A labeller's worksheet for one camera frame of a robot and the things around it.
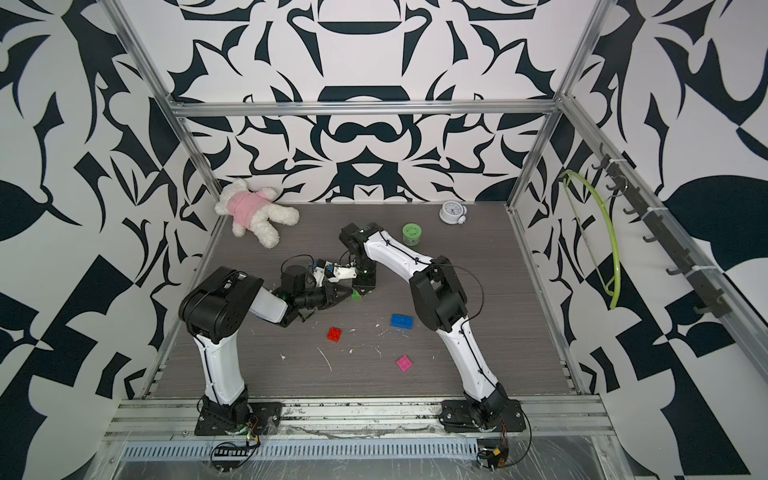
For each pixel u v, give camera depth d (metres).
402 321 0.89
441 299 0.58
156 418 0.76
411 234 1.05
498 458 0.70
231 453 0.73
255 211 1.05
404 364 0.81
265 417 0.74
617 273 0.66
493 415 0.64
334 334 0.86
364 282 0.84
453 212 1.14
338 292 0.90
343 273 0.86
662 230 0.55
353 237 0.73
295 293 0.80
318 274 0.91
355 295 0.93
